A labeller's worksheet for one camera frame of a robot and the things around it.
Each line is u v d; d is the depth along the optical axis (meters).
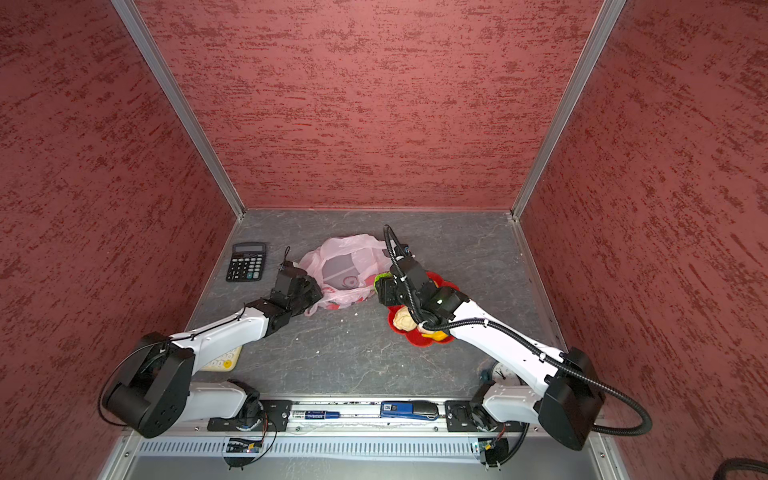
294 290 0.70
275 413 0.74
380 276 0.77
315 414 0.74
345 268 1.02
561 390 0.39
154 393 0.42
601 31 0.74
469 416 0.74
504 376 0.77
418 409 0.71
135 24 0.73
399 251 0.69
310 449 0.77
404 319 0.83
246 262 1.03
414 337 0.85
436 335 0.83
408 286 0.56
